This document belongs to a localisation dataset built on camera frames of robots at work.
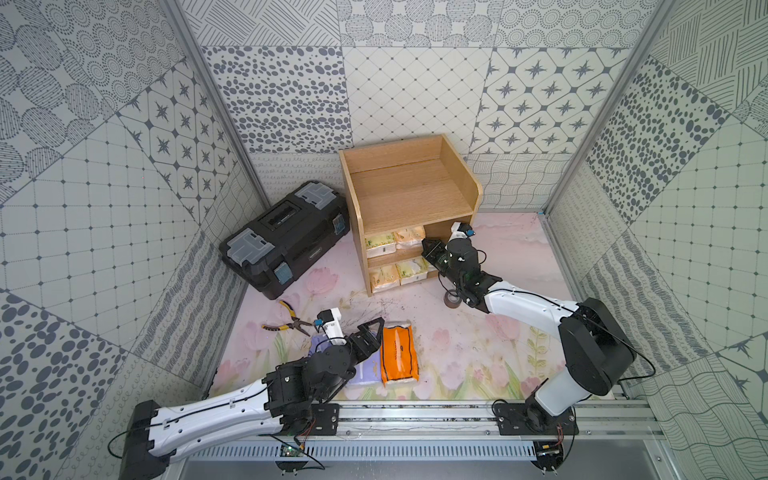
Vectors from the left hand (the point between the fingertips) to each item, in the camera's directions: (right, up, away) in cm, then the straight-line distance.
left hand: (378, 323), depth 72 cm
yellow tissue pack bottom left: (+1, +8, +23) cm, 25 cm away
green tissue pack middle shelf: (0, +19, +12) cm, 22 cm away
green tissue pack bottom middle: (+10, +10, +24) cm, 28 cm away
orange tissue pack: (+5, -10, +6) cm, 13 cm away
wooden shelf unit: (+7, +34, +10) cm, 36 cm away
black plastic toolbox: (-34, +16, +14) cm, 40 cm away
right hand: (+12, +20, +15) cm, 28 cm away
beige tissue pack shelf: (+8, +21, +14) cm, 27 cm away
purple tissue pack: (-3, -14, +5) cm, 15 cm away
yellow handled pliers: (-27, -5, +19) cm, 33 cm away
